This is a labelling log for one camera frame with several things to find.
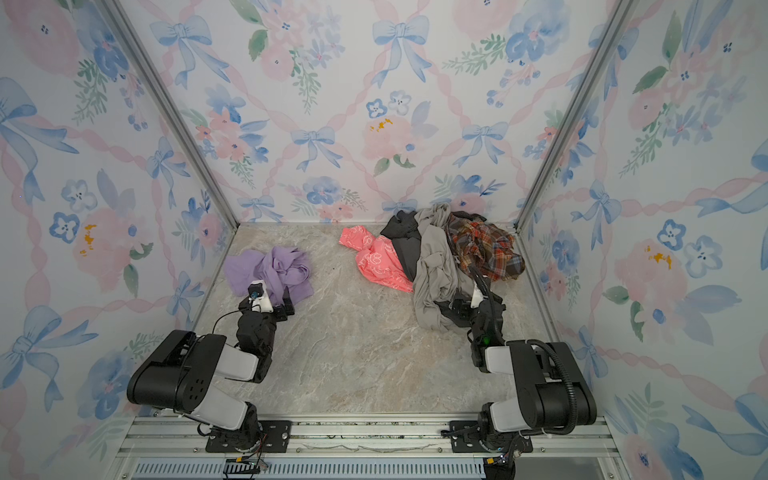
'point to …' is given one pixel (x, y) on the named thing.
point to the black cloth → (405, 231)
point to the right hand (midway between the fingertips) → (474, 288)
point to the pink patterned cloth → (377, 260)
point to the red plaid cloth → (484, 248)
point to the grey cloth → (438, 274)
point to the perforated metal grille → (312, 470)
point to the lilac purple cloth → (280, 268)
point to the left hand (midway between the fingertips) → (272, 287)
